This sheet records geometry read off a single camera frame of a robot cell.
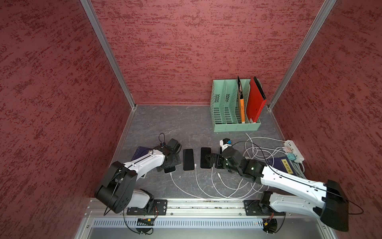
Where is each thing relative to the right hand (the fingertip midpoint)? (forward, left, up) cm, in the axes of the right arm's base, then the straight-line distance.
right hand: (211, 161), depth 78 cm
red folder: (+34, -30, +12) cm, 47 cm away
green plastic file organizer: (+51, -17, -14) cm, 56 cm away
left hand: (+2, +24, -11) cm, 27 cm away
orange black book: (+30, -19, +15) cm, 38 cm away
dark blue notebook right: (+3, -46, -14) cm, 48 cm away
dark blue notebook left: (+13, +45, -12) cm, 48 cm away
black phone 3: (+12, +3, -13) cm, 18 cm away
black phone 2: (+3, +13, -11) cm, 17 cm away
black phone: (-1, +24, -10) cm, 26 cm away
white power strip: (+16, -55, -13) cm, 59 cm away
